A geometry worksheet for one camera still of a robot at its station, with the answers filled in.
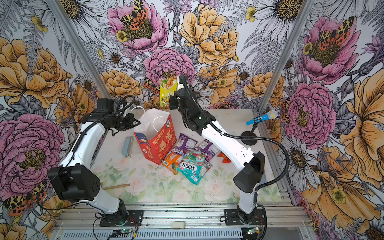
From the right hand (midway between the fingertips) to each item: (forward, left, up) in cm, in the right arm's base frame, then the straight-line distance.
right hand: (173, 96), depth 72 cm
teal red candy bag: (-12, -9, -36) cm, 39 cm away
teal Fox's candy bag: (-21, -8, -35) cm, 42 cm away
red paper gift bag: (-10, +10, -12) cm, 19 cm away
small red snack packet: (-14, -28, -38) cm, 49 cm away
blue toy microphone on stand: (+1, -52, -16) cm, 55 cm away
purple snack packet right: (-6, -18, -37) cm, 42 cm away
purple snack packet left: (-1, -2, -37) cm, 37 cm away
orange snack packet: (-15, +5, -37) cm, 40 cm away
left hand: (-4, +20, -16) cm, 26 cm away
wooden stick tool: (-27, +34, -40) cm, 59 cm away
